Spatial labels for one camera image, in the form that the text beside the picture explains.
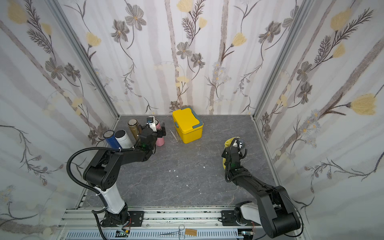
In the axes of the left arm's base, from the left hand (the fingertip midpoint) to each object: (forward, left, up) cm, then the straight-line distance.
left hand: (157, 121), depth 93 cm
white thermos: (-15, +17, +2) cm, 23 cm away
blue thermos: (-13, +24, +4) cm, 28 cm away
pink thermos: (-6, 0, -13) cm, 14 cm away
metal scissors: (-59, -16, -17) cm, 63 cm away
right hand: (-16, -46, -4) cm, 49 cm away
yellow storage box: (-1, -20, -3) cm, 20 cm away
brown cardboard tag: (-57, -21, -17) cm, 63 cm away
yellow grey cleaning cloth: (-14, -43, -5) cm, 46 cm away
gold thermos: (-6, +13, +4) cm, 14 cm away
